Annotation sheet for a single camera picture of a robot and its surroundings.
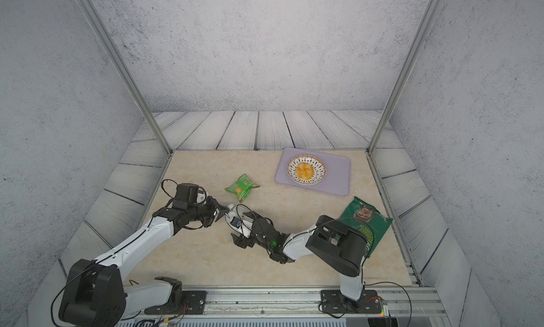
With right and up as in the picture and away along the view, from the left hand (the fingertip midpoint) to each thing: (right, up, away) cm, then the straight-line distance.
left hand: (233, 208), depth 82 cm
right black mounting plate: (+36, -30, -10) cm, 48 cm away
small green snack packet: (+1, +6, +16) cm, 18 cm away
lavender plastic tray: (+47, +9, +25) cm, 54 cm away
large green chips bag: (+55, -7, +7) cm, 56 cm away
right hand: (+2, -6, +2) cm, 7 cm away
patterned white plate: (+31, +14, +25) cm, 43 cm away
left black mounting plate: (-12, -30, -9) cm, 34 cm away
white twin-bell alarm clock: (+5, -1, -11) cm, 12 cm away
